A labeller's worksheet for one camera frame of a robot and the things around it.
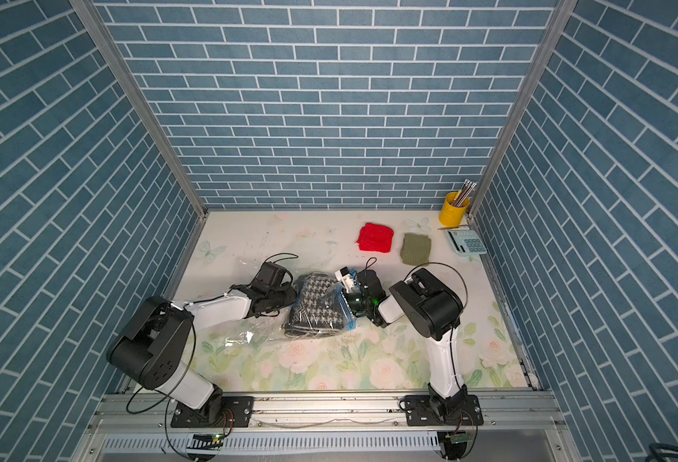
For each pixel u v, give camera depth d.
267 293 0.72
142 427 0.71
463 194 1.09
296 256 0.83
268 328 0.89
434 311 0.54
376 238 1.09
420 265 1.02
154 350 0.45
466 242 1.10
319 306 0.88
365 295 0.82
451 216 1.12
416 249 1.04
